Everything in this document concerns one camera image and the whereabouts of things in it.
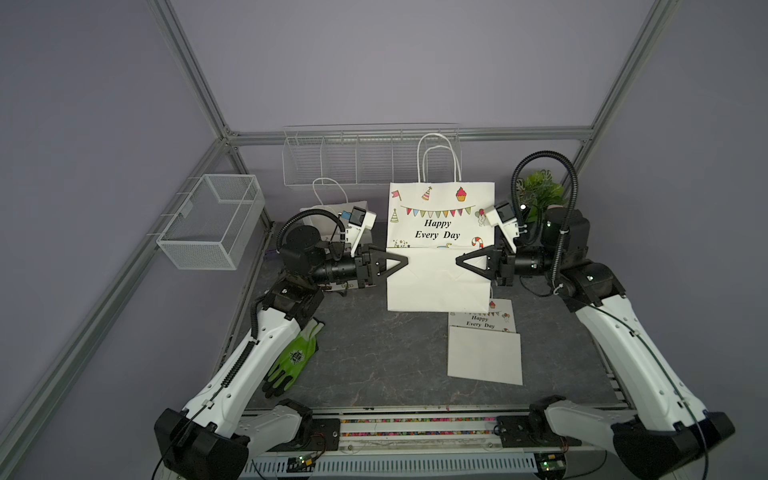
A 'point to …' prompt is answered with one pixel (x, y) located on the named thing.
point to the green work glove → (296, 358)
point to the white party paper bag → (485, 345)
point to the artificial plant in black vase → (539, 191)
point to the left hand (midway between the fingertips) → (406, 264)
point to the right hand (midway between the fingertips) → (456, 261)
